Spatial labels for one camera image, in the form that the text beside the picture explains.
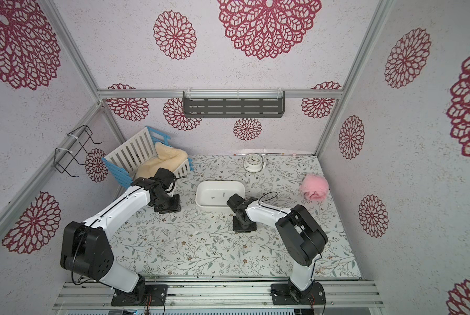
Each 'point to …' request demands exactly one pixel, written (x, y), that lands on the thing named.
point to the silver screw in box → (223, 193)
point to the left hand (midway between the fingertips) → (176, 209)
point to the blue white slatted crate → (127, 160)
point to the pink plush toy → (314, 187)
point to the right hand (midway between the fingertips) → (245, 229)
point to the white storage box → (215, 193)
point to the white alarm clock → (254, 163)
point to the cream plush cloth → (167, 157)
